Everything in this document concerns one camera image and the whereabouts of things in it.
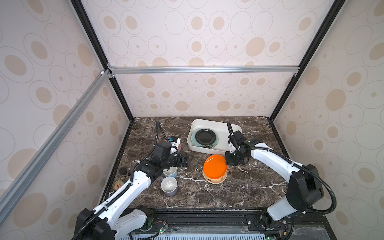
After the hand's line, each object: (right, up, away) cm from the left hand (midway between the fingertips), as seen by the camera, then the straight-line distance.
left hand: (190, 155), depth 76 cm
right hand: (+20, -6, +9) cm, 23 cm away
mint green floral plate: (+3, +4, +27) cm, 27 cm away
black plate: (+10, +9, +30) cm, 32 cm away
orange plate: (+14, -10, +13) cm, 22 cm away
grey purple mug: (-13, -19, +9) cm, 24 cm away
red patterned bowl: (-8, +2, +21) cm, 23 cm away
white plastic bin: (+21, +3, +26) cm, 33 cm away
